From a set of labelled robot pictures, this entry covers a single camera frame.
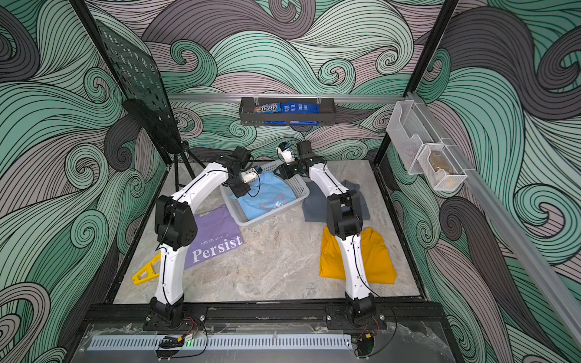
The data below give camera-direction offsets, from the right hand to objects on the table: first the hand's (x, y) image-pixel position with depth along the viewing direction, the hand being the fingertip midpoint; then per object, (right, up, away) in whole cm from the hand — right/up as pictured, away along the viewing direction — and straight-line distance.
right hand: (284, 168), depth 102 cm
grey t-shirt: (+15, -16, +2) cm, 22 cm away
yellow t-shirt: (+36, -37, -18) cm, 55 cm away
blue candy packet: (+2, +25, -10) cm, 27 cm away
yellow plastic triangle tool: (-51, -40, -20) cm, 68 cm away
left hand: (-19, -7, -7) cm, 21 cm away
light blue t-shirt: (-8, -12, +1) cm, 15 cm away
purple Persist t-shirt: (-28, -28, -10) cm, 41 cm away
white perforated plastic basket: (+8, -9, -2) cm, 12 cm away
